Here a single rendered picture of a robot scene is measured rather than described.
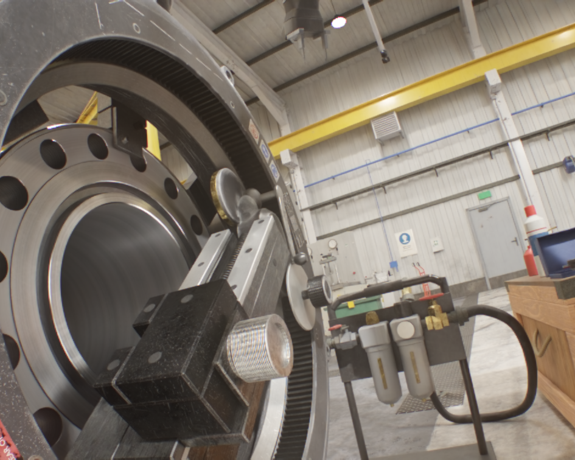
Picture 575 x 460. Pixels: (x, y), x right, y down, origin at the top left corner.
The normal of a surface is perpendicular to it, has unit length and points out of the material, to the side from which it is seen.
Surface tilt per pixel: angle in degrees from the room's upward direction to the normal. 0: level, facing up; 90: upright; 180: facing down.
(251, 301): 90
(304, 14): 110
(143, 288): 104
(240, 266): 38
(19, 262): 90
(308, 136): 90
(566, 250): 77
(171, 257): 121
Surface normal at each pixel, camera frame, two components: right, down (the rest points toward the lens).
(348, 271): -0.58, -0.03
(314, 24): 0.51, 0.14
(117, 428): -0.37, -0.82
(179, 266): -0.22, 0.29
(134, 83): 0.79, 0.59
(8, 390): 0.92, -0.26
